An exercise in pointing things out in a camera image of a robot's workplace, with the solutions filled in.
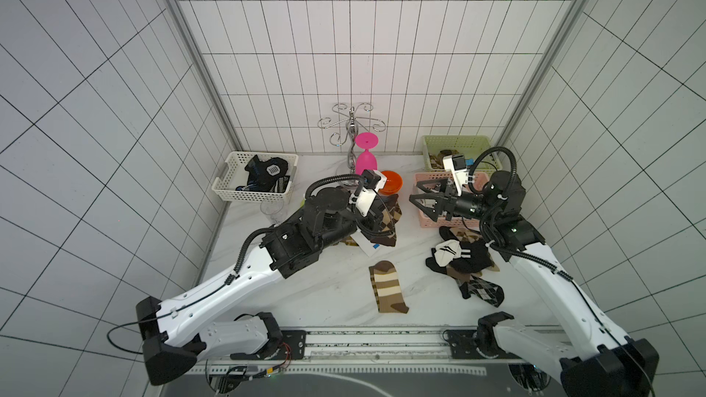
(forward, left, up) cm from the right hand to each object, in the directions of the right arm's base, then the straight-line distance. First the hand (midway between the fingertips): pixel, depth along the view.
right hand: (415, 188), depth 66 cm
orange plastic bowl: (+25, +3, -30) cm, 39 cm away
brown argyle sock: (-8, +6, -1) cm, 10 cm away
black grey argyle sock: (-13, -26, -33) cm, 44 cm away
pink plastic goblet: (+21, +13, -13) cm, 28 cm away
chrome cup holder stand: (+30, +19, -4) cm, 36 cm away
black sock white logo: (+24, +52, -27) cm, 64 cm away
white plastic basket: (+27, +68, -30) cm, 79 cm away
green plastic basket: (+46, -17, -30) cm, 58 cm away
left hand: (-6, +8, 0) cm, 10 cm away
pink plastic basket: (-9, -9, -1) cm, 12 cm away
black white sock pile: (-4, -21, -29) cm, 37 cm away
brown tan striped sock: (-11, +6, -33) cm, 36 cm away
